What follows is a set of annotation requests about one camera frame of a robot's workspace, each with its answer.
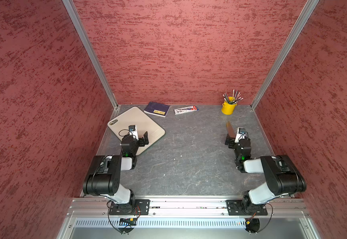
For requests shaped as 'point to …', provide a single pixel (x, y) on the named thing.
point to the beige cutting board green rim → (136, 116)
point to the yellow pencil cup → (227, 108)
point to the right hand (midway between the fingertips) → (234, 136)
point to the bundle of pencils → (236, 98)
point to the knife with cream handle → (231, 132)
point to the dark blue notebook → (157, 109)
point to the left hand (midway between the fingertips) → (140, 134)
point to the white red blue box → (185, 110)
